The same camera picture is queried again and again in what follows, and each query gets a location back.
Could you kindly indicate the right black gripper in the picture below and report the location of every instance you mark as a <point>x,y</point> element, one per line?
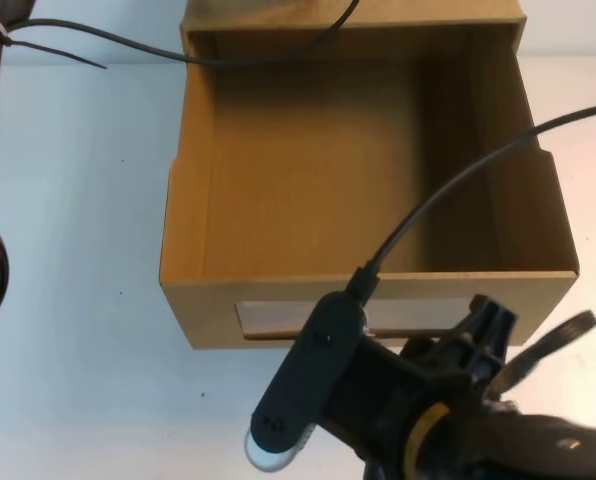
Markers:
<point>381,394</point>

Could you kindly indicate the cardboard drawer with window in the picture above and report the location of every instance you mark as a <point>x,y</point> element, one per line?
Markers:
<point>289,177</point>

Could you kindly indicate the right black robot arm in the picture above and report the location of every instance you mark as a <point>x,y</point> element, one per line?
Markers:
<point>436,409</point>

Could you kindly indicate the upper cardboard shoebox shell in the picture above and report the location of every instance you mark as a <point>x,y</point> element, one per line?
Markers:
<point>358,12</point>

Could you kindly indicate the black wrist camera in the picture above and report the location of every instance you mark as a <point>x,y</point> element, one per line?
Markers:
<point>299,392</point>

